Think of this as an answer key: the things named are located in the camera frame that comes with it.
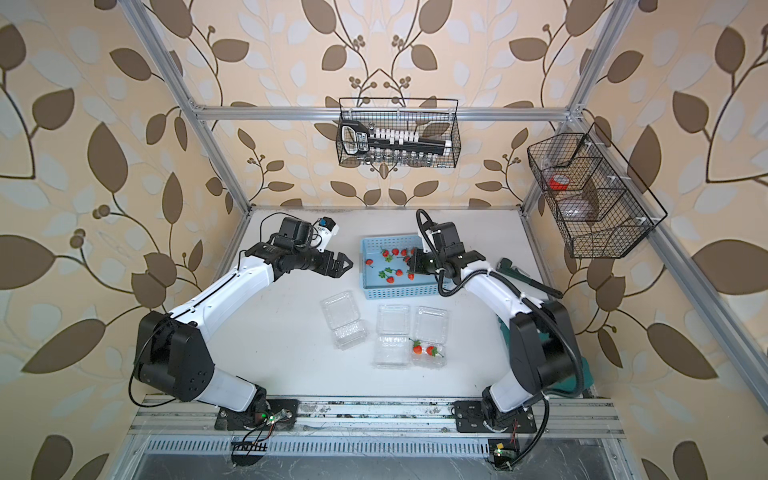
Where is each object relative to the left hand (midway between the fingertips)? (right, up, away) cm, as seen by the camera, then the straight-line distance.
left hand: (335, 255), depth 85 cm
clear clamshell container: (0, -19, +9) cm, 21 cm away
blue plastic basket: (+11, -10, +6) cm, 17 cm away
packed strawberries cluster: (+24, -27, 0) cm, 36 cm away
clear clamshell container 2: (+16, -26, +2) cm, 30 cm away
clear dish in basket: (+68, +13, -4) cm, 69 cm away
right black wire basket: (+69, +13, -11) cm, 71 cm away
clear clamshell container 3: (+27, -24, +2) cm, 37 cm away
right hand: (+21, -2, +4) cm, 21 cm away
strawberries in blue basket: (+13, -8, +17) cm, 23 cm away
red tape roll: (+62, +20, -4) cm, 66 cm away
